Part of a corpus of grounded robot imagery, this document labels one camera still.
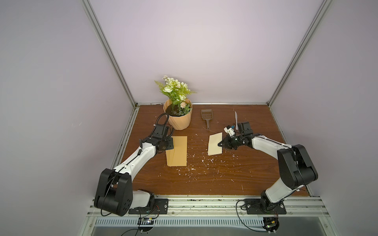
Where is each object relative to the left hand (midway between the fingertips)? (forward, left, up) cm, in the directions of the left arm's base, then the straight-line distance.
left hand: (171, 142), depth 88 cm
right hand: (+2, -30, 0) cm, 30 cm away
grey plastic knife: (+28, -47, -9) cm, 55 cm away
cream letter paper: (-1, -27, -7) cm, 28 cm away
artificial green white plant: (+23, -4, +21) cm, 31 cm away
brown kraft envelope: (-4, -3, -10) cm, 11 cm away
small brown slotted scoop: (+30, -24, -8) cm, 40 cm away
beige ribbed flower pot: (+17, -4, +6) cm, 19 cm away
